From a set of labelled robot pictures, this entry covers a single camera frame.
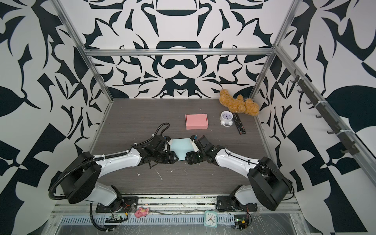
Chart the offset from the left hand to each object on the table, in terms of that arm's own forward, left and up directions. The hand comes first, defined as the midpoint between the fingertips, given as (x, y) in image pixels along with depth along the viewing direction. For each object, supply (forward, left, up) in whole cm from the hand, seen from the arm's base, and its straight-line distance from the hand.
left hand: (174, 156), depth 86 cm
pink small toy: (-26, +15, -1) cm, 31 cm away
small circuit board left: (-28, +29, -7) cm, 41 cm away
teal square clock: (-30, -17, -2) cm, 35 cm away
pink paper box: (+25, -14, 0) cm, 29 cm away
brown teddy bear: (+34, -44, +6) cm, 56 cm away
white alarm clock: (+27, -36, -1) cm, 45 cm away
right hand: (0, -8, 0) cm, 8 cm away
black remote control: (+24, -45, -3) cm, 51 cm away
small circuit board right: (-32, -32, -5) cm, 45 cm away
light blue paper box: (+8, -4, -3) cm, 9 cm away
